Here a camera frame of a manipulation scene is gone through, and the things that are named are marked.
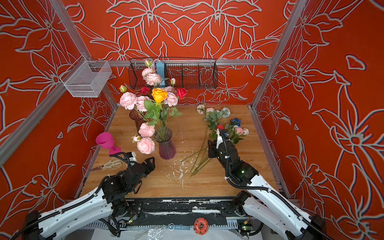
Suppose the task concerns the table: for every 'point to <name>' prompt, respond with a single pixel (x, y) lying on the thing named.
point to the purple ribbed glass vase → (167, 149)
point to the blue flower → (235, 122)
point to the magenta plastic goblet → (106, 140)
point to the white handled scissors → (114, 163)
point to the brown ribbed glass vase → (140, 118)
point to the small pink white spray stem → (210, 116)
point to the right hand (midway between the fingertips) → (207, 140)
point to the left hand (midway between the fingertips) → (151, 161)
